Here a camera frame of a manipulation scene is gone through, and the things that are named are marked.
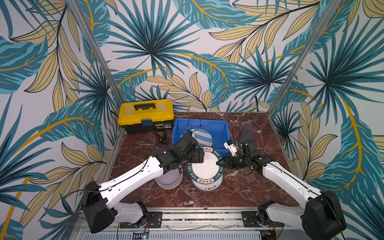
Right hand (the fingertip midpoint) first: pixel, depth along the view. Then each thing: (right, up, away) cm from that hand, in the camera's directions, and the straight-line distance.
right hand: (215, 164), depth 80 cm
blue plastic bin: (+7, +18, +28) cm, 34 cm away
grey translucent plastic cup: (+25, +15, +21) cm, 36 cm away
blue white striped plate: (-5, +13, +23) cm, 27 cm away
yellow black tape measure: (-34, +15, +21) cm, 42 cm away
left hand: (-10, +6, -6) cm, 13 cm away
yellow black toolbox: (-43, +27, +16) cm, 54 cm away
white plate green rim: (-5, -5, -4) cm, 8 cm away
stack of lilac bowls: (-24, -8, 0) cm, 26 cm away
